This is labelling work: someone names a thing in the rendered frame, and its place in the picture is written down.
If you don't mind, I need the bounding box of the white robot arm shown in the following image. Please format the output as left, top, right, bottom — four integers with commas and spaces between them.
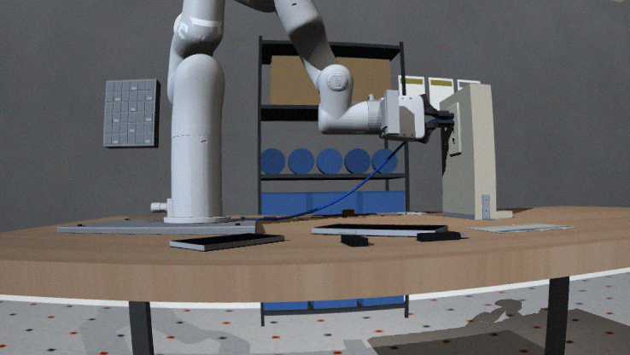
151, 0, 400, 224

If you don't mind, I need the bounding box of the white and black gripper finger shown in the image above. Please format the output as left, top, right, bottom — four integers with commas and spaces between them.
420, 94, 454, 119
415, 119, 454, 144

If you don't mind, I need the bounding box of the grey backing panel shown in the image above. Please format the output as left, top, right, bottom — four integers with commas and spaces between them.
440, 84, 512, 220

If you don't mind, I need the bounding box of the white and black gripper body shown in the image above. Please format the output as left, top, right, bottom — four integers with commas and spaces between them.
379, 96, 425, 142

